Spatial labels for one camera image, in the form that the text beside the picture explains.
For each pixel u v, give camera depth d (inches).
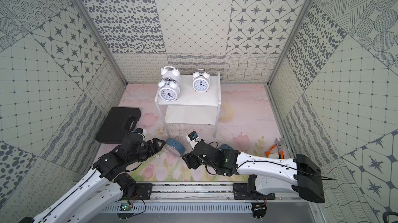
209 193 29.8
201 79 26.1
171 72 26.5
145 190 29.2
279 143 35.5
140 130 28.7
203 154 20.6
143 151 25.0
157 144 27.5
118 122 36.6
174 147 30.2
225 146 30.8
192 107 26.7
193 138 25.1
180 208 27.6
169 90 24.9
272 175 17.8
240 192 28.9
